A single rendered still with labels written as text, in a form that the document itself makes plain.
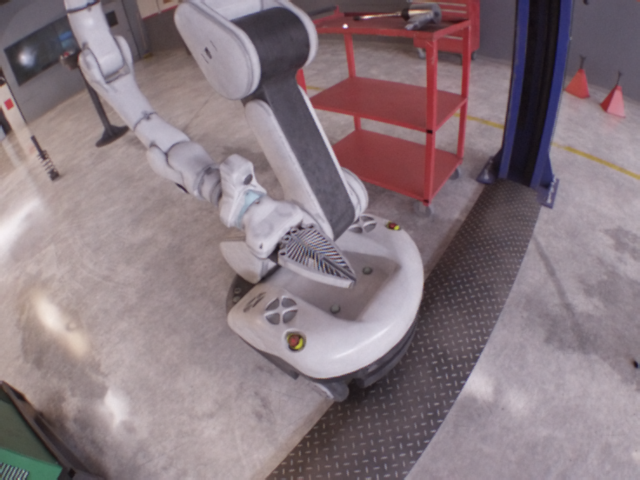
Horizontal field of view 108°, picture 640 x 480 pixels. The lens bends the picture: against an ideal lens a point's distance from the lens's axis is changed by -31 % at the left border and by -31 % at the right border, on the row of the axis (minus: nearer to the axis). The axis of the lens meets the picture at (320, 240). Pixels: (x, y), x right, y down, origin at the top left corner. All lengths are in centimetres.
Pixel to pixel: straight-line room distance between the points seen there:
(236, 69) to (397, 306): 68
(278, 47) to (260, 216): 32
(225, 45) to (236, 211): 29
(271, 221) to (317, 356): 45
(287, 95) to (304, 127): 8
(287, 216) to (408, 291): 52
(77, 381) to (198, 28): 149
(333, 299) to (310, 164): 43
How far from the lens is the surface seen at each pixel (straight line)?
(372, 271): 104
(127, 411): 146
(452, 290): 134
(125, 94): 75
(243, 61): 61
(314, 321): 88
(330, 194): 77
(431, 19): 150
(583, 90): 393
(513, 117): 182
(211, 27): 65
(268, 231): 50
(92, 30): 80
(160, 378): 143
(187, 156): 62
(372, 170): 175
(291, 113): 72
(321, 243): 51
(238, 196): 53
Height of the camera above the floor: 110
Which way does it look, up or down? 44 degrees down
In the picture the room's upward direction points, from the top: 12 degrees counter-clockwise
